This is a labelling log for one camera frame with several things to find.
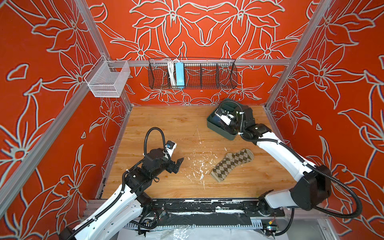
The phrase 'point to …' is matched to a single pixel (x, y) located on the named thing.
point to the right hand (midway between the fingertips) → (222, 116)
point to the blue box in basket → (180, 75)
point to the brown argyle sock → (229, 161)
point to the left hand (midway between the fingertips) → (175, 153)
